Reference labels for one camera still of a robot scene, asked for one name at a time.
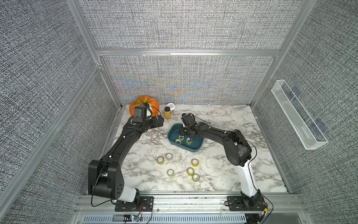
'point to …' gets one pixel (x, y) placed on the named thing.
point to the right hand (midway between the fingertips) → (180, 126)
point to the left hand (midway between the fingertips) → (159, 118)
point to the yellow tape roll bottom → (196, 178)
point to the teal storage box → (183, 141)
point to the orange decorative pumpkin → (152, 103)
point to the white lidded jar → (172, 106)
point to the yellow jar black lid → (167, 112)
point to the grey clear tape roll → (169, 156)
